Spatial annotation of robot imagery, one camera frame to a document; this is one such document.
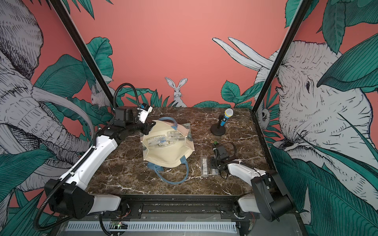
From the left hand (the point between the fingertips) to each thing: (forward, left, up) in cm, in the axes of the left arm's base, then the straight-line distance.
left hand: (155, 120), depth 78 cm
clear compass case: (+1, +2, -22) cm, 22 cm away
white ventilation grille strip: (-45, -1, -27) cm, 53 cm away
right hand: (-12, -32, -26) cm, 43 cm away
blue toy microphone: (+9, -43, -5) cm, 44 cm away
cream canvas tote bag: (-12, 0, -20) cm, 24 cm away
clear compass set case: (-17, -27, -25) cm, 41 cm away
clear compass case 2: (+3, -9, -20) cm, 22 cm away
